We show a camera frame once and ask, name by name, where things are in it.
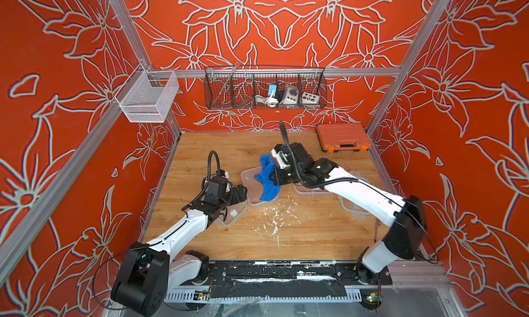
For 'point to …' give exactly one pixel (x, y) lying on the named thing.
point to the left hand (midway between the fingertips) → (240, 190)
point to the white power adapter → (291, 96)
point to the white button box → (310, 98)
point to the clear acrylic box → (147, 96)
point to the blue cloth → (271, 191)
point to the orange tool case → (343, 137)
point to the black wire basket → (237, 87)
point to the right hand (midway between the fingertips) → (264, 177)
